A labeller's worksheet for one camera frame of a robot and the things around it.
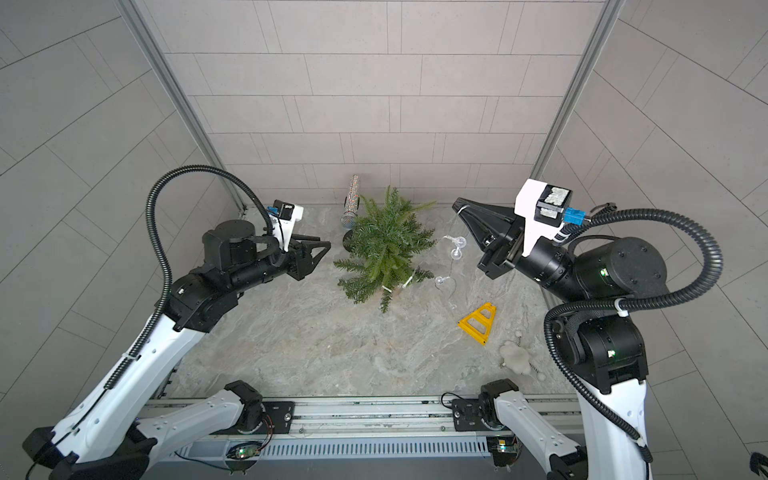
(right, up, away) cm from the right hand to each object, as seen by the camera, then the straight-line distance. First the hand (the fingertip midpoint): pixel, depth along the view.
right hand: (452, 210), depth 40 cm
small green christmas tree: (-11, -7, +32) cm, 35 cm away
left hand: (-22, -5, +23) cm, 32 cm away
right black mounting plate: (+9, -48, +31) cm, 58 cm away
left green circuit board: (-41, -51, +25) cm, 70 cm away
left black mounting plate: (-36, -47, +31) cm, 67 cm away
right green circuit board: (+17, -53, +28) cm, 63 cm away
